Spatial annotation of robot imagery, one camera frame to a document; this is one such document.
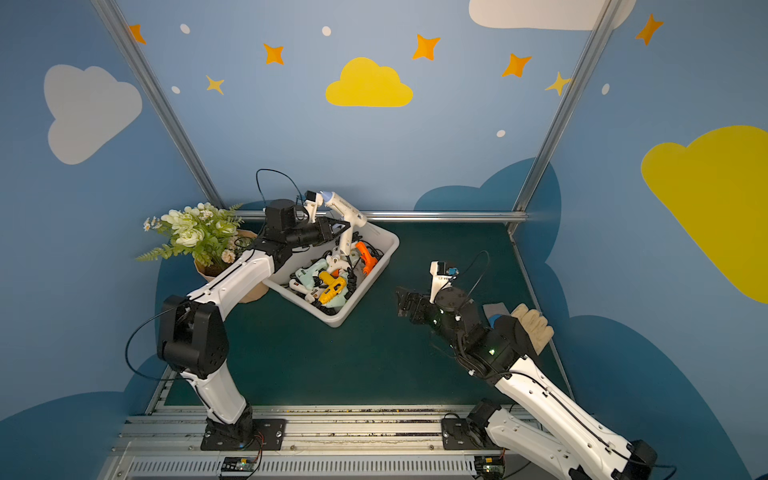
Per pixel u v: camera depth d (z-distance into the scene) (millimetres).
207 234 783
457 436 739
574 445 406
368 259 1044
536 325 934
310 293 954
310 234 764
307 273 984
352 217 844
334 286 941
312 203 785
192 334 479
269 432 748
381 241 1044
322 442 738
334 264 1011
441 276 605
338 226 826
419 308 604
